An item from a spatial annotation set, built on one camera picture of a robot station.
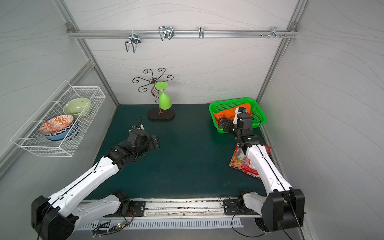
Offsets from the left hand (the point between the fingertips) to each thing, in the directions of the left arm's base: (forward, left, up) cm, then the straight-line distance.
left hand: (152, 141), depth 79 cm
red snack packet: (-4, -50, -14) cm, 52 cm away
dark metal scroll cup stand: (+33, +6, -15) cm, 36 cm away
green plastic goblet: (+25, -3, +5) cm, 25 cm away
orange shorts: (+31, -48, -12) cm, 58 cm away
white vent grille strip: (-35, -4, -18) cm, 39 cm away
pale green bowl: (+8, +35, +17) cm, 40 cm away
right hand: (+11, -41, +5) cm, 42 cm away
